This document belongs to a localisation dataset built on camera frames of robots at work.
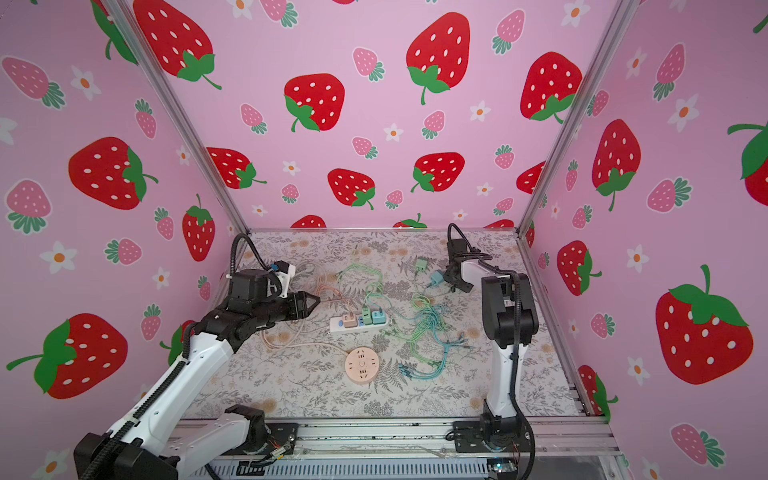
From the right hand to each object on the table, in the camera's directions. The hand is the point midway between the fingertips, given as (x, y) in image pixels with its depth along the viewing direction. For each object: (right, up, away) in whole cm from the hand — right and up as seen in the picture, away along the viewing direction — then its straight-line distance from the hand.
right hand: (456, 278), depth 105 cm
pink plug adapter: (-36, -12, -17) cm, 41 cm away
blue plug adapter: (-27, -11, -17) cm, 34 cm away
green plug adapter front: (-12, +5, +4) cm, 14 cm away
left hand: (-44, -4, -27) cm, 52 cm away
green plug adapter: (-31, -12, -15) cm, 36 cm away
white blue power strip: (-40, -13, -13) cm, 44 cm away
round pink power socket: (-31, -23, -22) cm, 45 cm away
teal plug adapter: (-7, 0, -2) cm, 7 cm away
